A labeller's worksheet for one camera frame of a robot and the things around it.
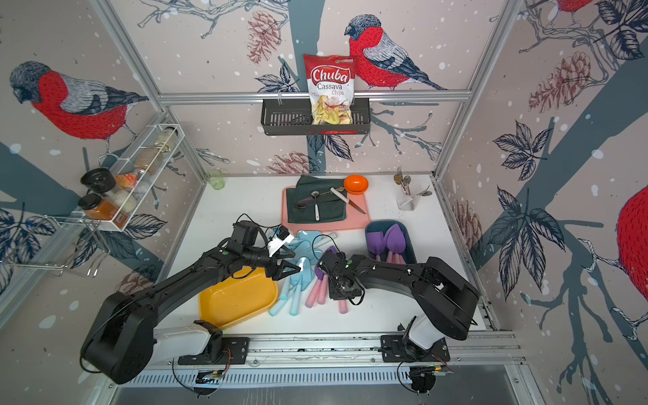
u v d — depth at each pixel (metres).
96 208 0.60
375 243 0.96
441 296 0.43
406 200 1.04
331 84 0.83
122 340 0.40
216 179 1.14
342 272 0.63
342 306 0.80
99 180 0.62
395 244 0.93
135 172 0.72
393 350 0.73
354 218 1.05
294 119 1.07
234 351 0.73
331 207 1.08
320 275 0.88
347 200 1.10
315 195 1.14
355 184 1.11
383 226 0.98
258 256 0.71
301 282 0.87
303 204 1.09
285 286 0.83
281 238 0.71
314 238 0.95
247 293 0.76
